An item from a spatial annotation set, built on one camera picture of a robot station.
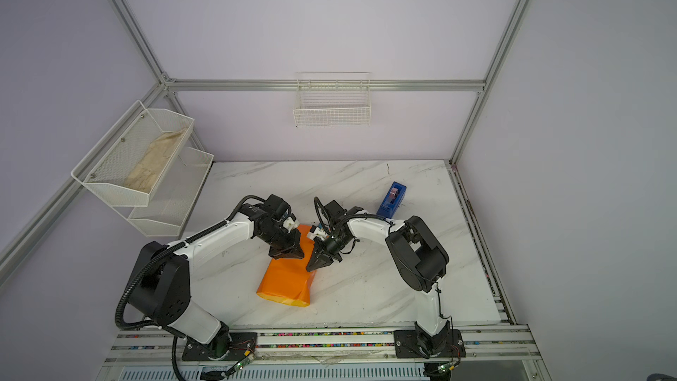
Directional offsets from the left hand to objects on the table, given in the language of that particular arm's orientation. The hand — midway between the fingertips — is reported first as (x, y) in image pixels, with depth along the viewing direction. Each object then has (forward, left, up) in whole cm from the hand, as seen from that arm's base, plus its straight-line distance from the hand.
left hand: (302, 258), depth 82 cm
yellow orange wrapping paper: (-6, +4, -2) cm, 8 cm away
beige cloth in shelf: (+17, +46, +22) cm, 53 cm away
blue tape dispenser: (+25, -32, -3) cm, 41 cm away
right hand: (-5, -1, 0) cm, 5 cm away
